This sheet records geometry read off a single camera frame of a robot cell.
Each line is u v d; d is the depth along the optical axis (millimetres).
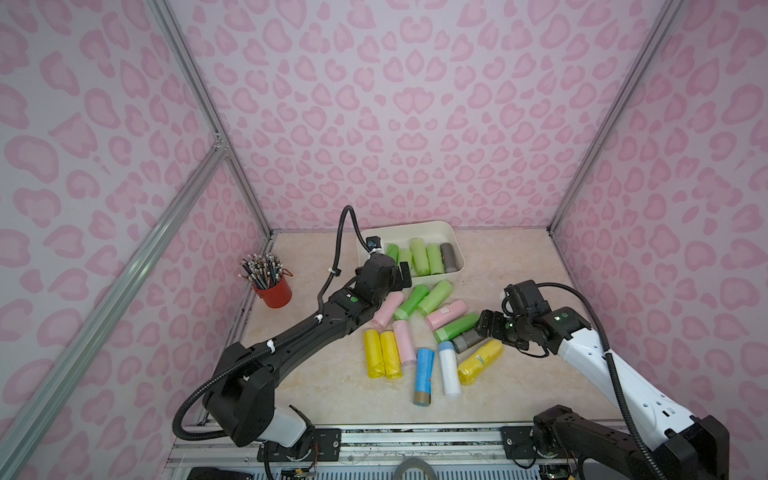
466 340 877
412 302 969
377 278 600
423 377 817
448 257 1074
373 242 707
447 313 927
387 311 949
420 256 1070
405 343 865
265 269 875
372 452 727
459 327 908
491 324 713
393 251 1092
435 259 1066
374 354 855
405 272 742
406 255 1070
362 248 691
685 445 381
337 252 626
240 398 415
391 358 840
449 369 820
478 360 835
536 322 576
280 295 1029
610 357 470
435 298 979
